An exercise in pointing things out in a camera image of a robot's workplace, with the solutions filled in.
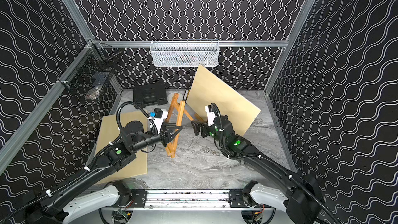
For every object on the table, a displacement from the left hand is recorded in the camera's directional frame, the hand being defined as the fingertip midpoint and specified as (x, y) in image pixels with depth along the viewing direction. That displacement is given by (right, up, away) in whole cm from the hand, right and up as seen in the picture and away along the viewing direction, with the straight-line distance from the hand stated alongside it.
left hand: (180, 124), depth 64 cm
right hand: (+9, +2, +12) cm, 15 cm away
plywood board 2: (+12, +18, +26) cm, 33 cm away
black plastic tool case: (-27, +16, +46) cm, 56 cm away
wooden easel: (-2, +3, 0) cm, 4 cm away
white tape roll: (-15, +14, +52) cm, 56 cm away
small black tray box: (-2, +17, +53) cm, 56 cm away
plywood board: (-51, -7, +36) cm, 63 cm away
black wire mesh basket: (-59, +28, +28) cm, 71 cm away
